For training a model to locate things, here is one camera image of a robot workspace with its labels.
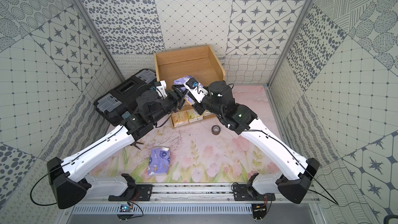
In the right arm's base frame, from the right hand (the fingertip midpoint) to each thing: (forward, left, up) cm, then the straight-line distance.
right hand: (191, 94), depth 65 cm
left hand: (+2, +1, +4) cm, 4 cm away
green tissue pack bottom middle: (+10, +2, -31) cm, 33 cm away
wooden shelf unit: (+30, -3, -5) cm, 31 cm away
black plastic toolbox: (+11, +44, -19) cm, 49 cm away
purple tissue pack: (-17, +19, -34) cm, 42 cm away
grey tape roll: (+4, -12, -38) cm, 40 cm away
